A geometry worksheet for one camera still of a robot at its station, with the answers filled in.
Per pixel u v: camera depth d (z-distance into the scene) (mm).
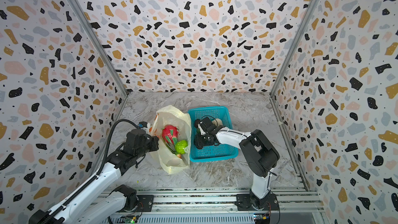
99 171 495
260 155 487
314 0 765
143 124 713
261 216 714
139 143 633
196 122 775
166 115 702
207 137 798
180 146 816
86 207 448
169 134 897
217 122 975
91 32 860
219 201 761
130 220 703
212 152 903
